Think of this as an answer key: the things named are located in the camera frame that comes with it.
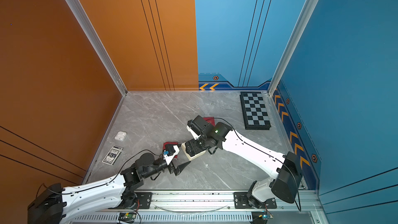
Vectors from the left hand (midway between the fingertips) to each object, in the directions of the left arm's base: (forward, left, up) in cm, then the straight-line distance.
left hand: (185, 151), depth 75 cm
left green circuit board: (-25, +27, -17) cm, 41 cm away
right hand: (+1, -4, +2) cm, 5 cm away
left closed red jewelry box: (+10, +12, -13) cm, 21 cm away
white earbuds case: (+15, +43, -14) cm, 47 cm away
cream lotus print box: (-6, -3, +8) cm, 10 cm away
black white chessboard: (+34, -43, -12) cm, 57 cm away
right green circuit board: (-25, -35, -15) cm, 45 cm away
